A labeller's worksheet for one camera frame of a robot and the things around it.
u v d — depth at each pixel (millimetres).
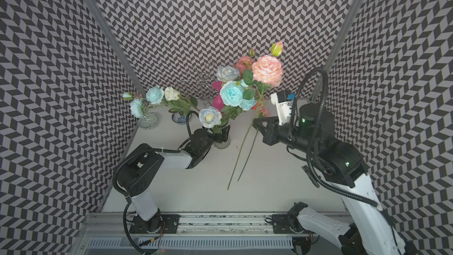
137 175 479
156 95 609
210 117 615
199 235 718
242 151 935
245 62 738
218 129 782
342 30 825
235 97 507
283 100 439
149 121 1055
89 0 762
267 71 376
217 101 859
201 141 702
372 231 340
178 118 1077
